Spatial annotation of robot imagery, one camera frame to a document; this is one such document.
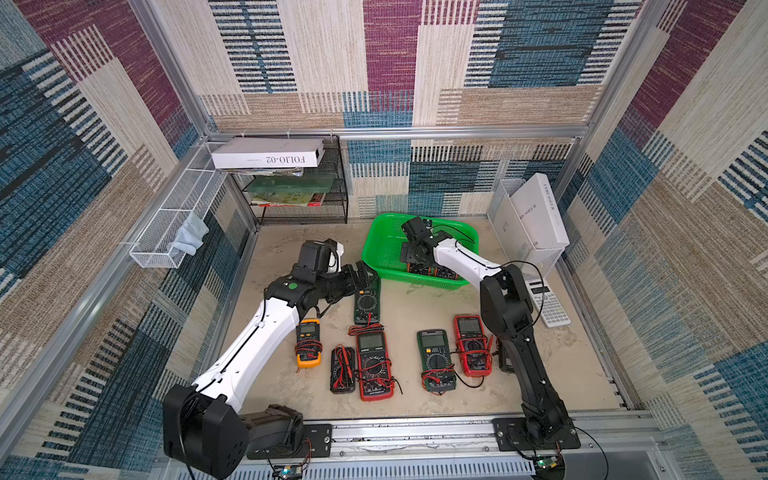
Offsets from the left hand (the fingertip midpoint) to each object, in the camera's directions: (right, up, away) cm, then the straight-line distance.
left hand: (365, 278), depth 78 cm
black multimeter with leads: (-6, -25, +1) cm, 26 cm away
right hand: (+16, +6, +26) cm, 31 cm away
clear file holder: (+47, +11, +23) cm, 53 cm away
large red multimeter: (+2, -24, +3) cm, 24 cm away
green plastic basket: (+4, +7, +27) cm, 29 cm away
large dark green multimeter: (-1, -10, +16) cm, 19 cm away
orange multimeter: (+20, 0, +23) cm, 30 cm away
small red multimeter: (+30, -20, +4) cm, 36 cm away
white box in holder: (+54, +19, +17) cm, 59 cm away
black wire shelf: (-18, +26, +26) cm, 41 cm away
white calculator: (+57, -10, +18) cm, 60 cm away
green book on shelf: (-27, +27, +23) cm, 44 cm away
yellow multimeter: (-16, -20, +6) cm, 26 cm away
